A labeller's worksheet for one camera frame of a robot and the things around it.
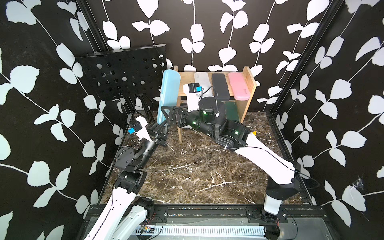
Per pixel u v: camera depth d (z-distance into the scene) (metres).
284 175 0.42
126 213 0.47
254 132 1.07
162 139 0.52
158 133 0.52
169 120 0.47
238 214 0.75
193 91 0.45
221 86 0.74
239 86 0.73
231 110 0.89
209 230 0.70
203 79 0.76
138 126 0.48
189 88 0.46
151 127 0.54
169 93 0.51
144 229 0.71
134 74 0.80
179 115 0.46
